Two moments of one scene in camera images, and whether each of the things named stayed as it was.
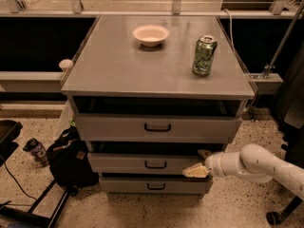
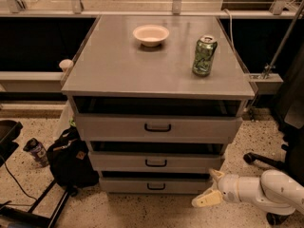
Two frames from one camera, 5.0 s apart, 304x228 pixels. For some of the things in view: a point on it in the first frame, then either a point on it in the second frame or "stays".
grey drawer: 142,162 stays
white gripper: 214,165 -> 230,184
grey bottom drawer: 157,185 stays
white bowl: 150,35 stays
